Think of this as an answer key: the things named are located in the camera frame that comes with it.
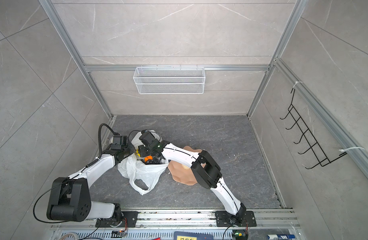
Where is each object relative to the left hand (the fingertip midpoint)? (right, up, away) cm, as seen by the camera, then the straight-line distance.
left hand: (131, 144), depth 91 cm
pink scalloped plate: (+32, -17, -3) cm, 37 cm away
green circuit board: (+61, -41, -21) cm, 76 cm away
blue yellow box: (+33, -40, -23) cm, 57 cm away
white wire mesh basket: (+23, +43, +9) cm, 49 cm away
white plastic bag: (+4, -11, -9) cm, 15 cm away
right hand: (+7, -3, -2) cm, 8 cm away
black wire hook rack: (+91, +4, -26) cm, 95 cm away
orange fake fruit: (+11, -8, 0) cm, 13 cm away
